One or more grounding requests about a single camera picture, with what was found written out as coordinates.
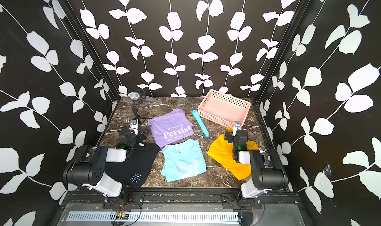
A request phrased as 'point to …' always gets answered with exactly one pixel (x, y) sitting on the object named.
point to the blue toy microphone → (196, 113)
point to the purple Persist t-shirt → (173, 125)
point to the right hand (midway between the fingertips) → (234, 126)
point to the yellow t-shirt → (222, 150)
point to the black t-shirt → (133, 172)
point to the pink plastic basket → (223, 109)
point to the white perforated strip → (223, 217)
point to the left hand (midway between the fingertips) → (138, 124)
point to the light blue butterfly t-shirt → (182, 160)
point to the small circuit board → (122, 215)
